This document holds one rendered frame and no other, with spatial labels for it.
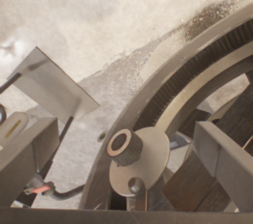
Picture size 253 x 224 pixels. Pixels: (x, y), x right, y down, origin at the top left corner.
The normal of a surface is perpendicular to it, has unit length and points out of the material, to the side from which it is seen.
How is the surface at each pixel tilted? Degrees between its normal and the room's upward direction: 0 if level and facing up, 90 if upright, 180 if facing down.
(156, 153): 90
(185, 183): 90
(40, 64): 0
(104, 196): 90
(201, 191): 90
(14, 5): 0
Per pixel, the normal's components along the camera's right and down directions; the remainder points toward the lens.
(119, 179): -0.63, -0.66
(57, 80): -0.12, 0.61
